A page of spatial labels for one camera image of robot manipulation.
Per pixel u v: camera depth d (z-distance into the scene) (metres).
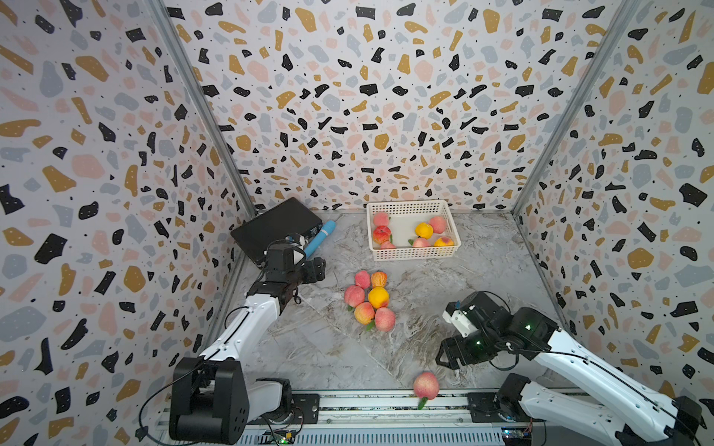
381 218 1.15
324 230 1.12
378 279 0.93
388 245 1.05
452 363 0.62
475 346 0.60
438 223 1.12
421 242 1.04
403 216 1.20
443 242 1.04
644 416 0.40
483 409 0.73
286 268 0.66
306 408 0.73
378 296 0.90
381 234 1.06
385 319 0.84
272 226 1.11
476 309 0.56
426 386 0.73
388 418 0.73
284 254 0.65
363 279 0.95
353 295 0.90
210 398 0.40
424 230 1.08
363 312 0.86
